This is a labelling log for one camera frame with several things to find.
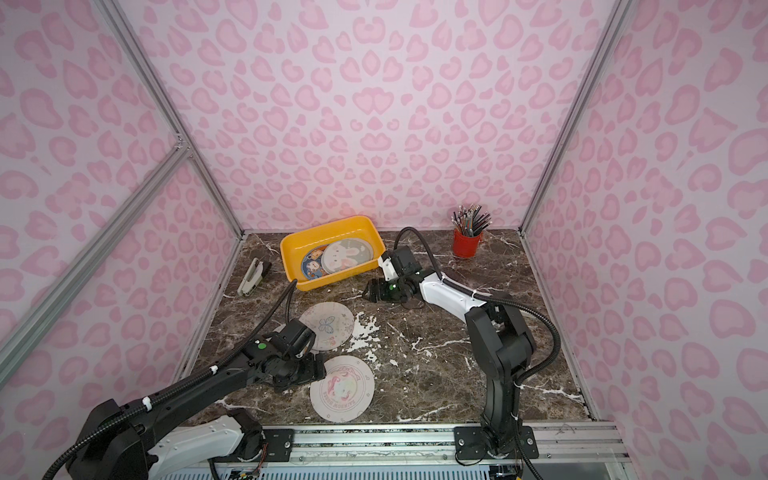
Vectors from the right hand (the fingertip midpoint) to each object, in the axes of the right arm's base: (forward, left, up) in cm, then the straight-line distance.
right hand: (374, 295), depth 90 cm
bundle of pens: (+26, -31, +5) cm, 41 cm away
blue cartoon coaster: (+18, +25, -8) cm, 32 cm away
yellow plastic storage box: (+25, +33, -8) cm, 42 cm away
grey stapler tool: (+12, +45, -8) cm, 47 cm away
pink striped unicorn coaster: (-25, +7, -9) cm, 28 cm away
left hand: (-22, +15, -5) cm, 27 cm away
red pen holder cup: (+27, -32, -9) cm, 42 cm away
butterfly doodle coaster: (-4, +14, -9) cm, 18 cm away
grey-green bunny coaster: (+23, +13, -8) cm, 28 cm away
